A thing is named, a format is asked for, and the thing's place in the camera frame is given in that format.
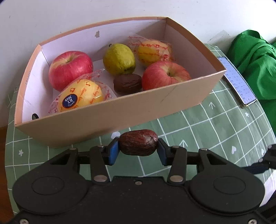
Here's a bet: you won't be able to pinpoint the dark red jujube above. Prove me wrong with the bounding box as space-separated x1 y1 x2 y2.
118 129 158 156

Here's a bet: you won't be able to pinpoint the yellow orange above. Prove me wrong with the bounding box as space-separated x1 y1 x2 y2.
49 69 116 114
128 34 175 68

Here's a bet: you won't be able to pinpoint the large pale red apple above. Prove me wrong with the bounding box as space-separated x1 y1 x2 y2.
142 61 192 90

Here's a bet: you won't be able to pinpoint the dark red apple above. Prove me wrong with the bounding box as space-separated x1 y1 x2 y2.
48 51 93 92

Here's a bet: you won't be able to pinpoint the yellow-green pear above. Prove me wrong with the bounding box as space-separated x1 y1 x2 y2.
103 43 136 77

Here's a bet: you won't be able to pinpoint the green checked tablecloth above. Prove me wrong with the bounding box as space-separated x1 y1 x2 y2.
5 79 275 215

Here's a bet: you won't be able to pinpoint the cardboard box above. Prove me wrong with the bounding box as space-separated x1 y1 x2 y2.
14 17 226 147

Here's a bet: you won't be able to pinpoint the smartphone with lit screen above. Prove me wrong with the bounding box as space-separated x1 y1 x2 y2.
218 57 257 107

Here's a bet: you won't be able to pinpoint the green cloth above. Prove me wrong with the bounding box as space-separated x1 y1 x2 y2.
227 30 276 132

